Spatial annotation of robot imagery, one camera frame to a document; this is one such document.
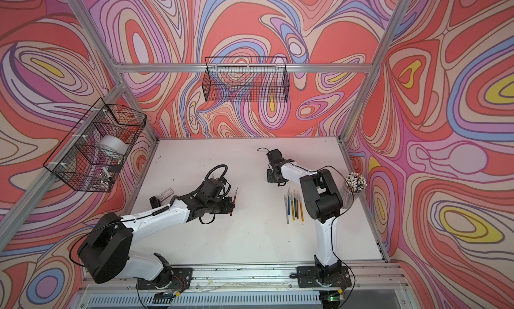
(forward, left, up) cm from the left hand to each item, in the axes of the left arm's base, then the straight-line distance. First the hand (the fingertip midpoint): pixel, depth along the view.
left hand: (237, 207), depth 85 cm
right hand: (+18, -18, -7) cm, 27 cm away
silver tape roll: (+14, +46, +25) cm, 54 cm away
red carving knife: (+4, +2, 0) cm, 4 cm away
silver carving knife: (+5, -22, -6) cm, 24 cm away
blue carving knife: (+5, -23, -6) cm, 25 cm away
